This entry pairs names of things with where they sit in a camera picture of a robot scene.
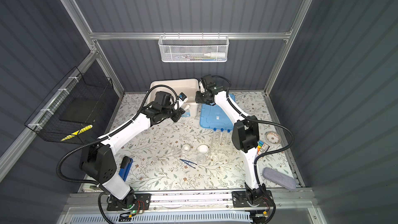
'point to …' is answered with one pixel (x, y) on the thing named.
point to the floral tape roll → (273, 137)
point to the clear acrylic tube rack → (222, 145)
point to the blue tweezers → (188, 163)
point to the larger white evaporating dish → (202, 149)
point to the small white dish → (185, 148)
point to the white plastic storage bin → (188, 86)
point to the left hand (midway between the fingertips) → (182, 109)
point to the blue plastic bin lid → (211, 116)
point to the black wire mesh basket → (68, 115)
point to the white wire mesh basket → (193, 48)
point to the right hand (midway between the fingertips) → (199, 99)
